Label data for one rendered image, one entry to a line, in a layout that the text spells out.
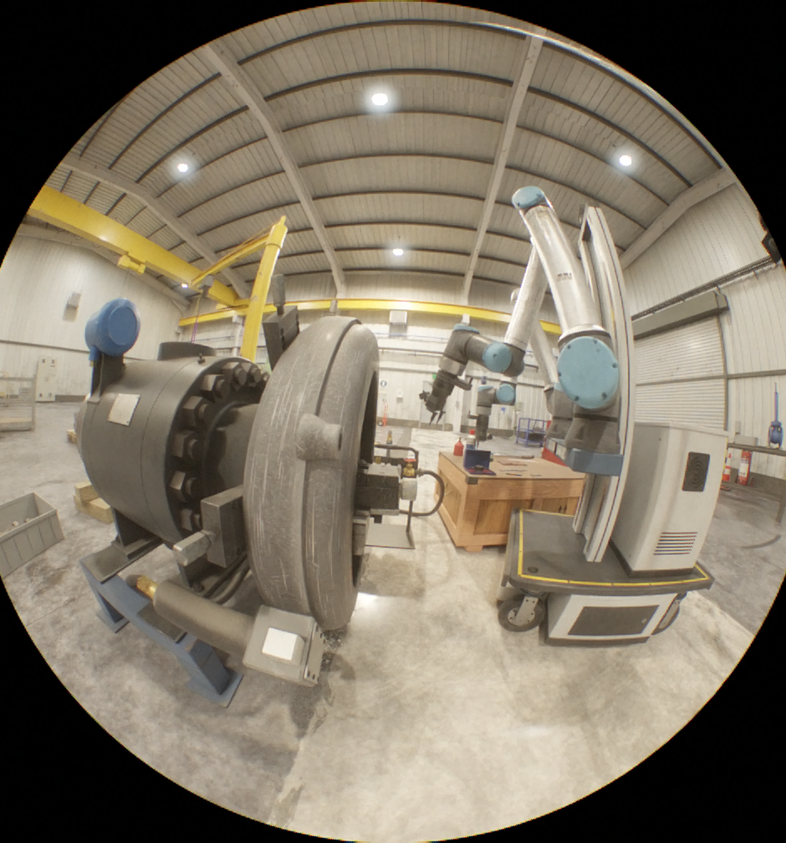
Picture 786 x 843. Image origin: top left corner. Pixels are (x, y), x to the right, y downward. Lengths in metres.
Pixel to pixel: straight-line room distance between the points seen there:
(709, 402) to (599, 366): 8.28
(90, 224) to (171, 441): 11.59
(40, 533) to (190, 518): 1.33
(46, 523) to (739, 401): 10.19
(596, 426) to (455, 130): 8.27
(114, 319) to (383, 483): 0.82
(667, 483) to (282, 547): 0.98
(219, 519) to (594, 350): 0.68
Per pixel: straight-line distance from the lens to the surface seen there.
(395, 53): 7.79
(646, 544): 0.99
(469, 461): 1.53
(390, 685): 0.88
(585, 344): 0.60
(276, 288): 0.39
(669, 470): 0.94
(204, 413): 0.54
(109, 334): 0.84
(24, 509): 2.13
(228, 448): 0.58
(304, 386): 0.30
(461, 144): 8.70
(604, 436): 0.76
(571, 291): 0.69
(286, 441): 0.28
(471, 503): 1.41
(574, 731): 0.97
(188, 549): 0.27
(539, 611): 1.03
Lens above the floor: 0.78
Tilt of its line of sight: 3 degrees down
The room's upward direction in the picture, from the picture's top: 5 degrees clockwise
